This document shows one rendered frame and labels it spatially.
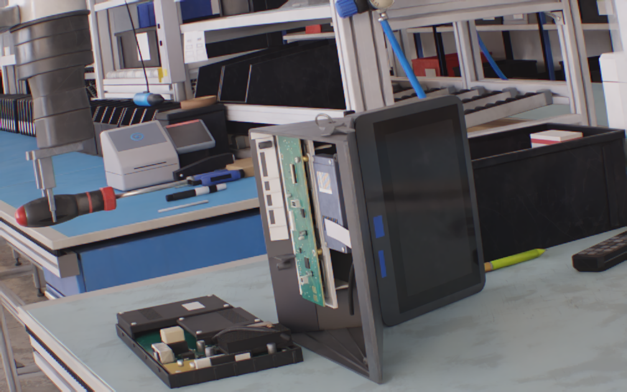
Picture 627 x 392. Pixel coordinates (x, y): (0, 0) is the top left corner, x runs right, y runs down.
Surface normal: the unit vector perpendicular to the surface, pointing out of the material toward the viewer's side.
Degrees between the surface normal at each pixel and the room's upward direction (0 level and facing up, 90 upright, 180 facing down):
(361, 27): 90
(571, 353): 0
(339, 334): 0
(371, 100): 90
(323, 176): 90
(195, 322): 0
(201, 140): 32
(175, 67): 90
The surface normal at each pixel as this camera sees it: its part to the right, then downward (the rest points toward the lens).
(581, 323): -0.15, -0.98
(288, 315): -0.19, 0.18
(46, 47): 0.03, 0.08
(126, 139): 0.06, -0.81
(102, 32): 0.38, 0.08
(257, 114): -0.91, 0.19
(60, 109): 0.26, -0.31
